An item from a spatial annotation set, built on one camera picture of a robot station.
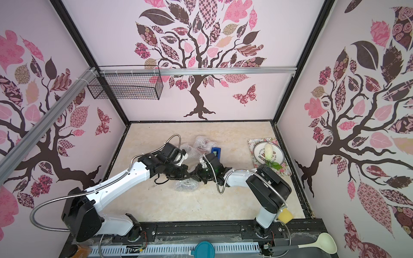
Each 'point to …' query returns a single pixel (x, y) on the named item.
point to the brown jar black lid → (76, 251)
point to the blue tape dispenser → (216, 151)
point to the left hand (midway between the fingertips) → (189, 179)
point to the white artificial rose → (268, 150)
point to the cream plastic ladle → (324, 241)
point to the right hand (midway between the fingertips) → (187, 174)
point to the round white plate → (278, 153)
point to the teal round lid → (204, 249)
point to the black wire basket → (130, 82)
